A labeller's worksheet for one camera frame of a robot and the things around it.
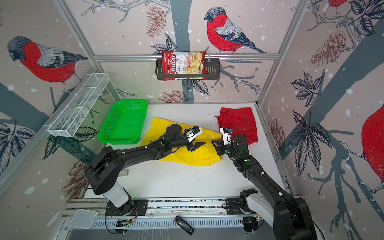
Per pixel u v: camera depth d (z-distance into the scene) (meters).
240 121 1.07
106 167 0.52
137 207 0.73
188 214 0.73
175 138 0.67
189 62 0.87
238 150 0.63
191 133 0.70
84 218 0.70
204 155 0.88
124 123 1.09
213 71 0.93
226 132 0.72
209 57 0.90
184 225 0.66
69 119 0.72
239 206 0.73
